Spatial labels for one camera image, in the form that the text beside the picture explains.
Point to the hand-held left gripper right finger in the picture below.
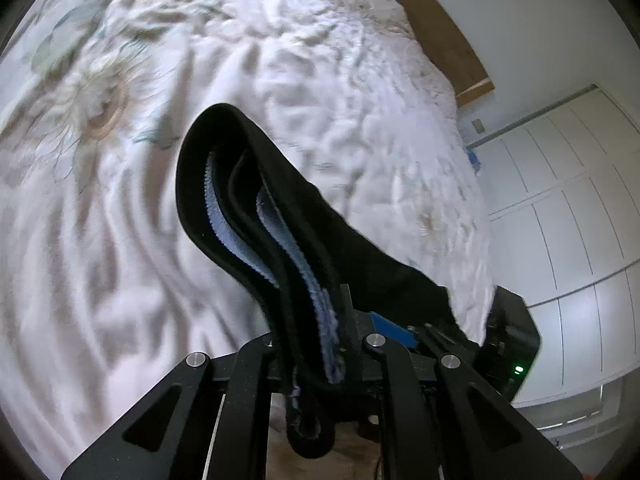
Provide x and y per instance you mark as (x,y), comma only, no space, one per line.
(400,410)

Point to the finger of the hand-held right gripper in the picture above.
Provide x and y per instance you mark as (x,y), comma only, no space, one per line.
(392,329)

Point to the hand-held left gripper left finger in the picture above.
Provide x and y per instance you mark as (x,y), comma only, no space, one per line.
(240,385)

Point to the black pants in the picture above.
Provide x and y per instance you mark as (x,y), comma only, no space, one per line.
(300,210)

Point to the white closet doors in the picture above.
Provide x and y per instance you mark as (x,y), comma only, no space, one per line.
(575,210)

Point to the floral white duvet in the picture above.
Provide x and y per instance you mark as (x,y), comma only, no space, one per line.
(125,260)

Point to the blue item on nightstand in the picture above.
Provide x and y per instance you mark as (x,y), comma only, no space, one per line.
(474,159)

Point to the wooden headboard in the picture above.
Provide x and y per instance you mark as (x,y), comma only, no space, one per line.
(450,45)

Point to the wall switch plate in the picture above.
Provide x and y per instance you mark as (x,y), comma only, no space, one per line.
(478,125)

